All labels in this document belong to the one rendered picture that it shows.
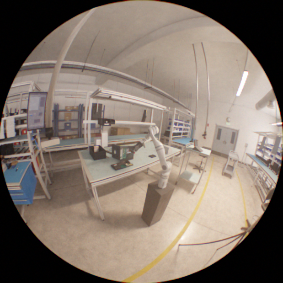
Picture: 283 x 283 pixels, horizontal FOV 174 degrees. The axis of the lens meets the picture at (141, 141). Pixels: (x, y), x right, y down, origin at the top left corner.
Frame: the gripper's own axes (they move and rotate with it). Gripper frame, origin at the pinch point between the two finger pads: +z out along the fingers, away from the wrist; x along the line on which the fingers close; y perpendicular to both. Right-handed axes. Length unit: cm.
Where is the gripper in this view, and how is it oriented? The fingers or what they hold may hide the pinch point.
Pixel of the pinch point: (132, 152)
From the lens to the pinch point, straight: 115.4
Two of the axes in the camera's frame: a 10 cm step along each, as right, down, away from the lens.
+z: -6.6, 5.4, -5.3
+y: -7.2, -2.3, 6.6
